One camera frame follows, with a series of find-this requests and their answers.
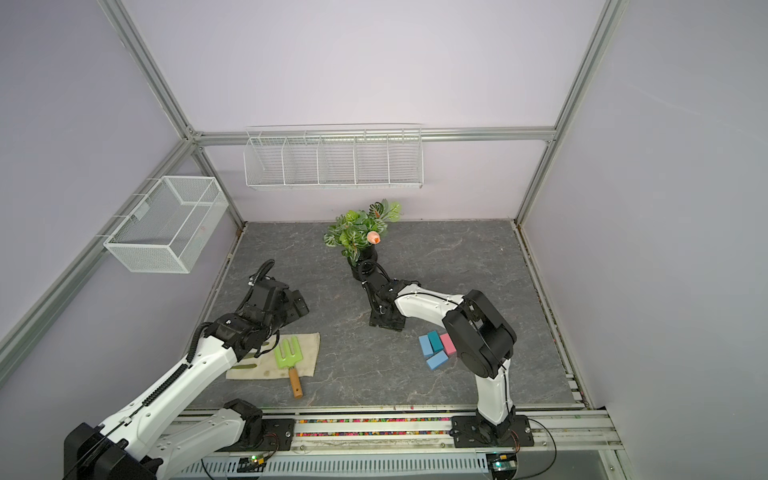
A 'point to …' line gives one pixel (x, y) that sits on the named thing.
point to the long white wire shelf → (334, 156)
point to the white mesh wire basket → (167, 228)
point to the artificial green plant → (355, 229)
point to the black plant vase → (366, 262)
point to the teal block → (435, 341)
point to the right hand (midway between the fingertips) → (379, 320)
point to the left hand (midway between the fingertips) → (291, 307)
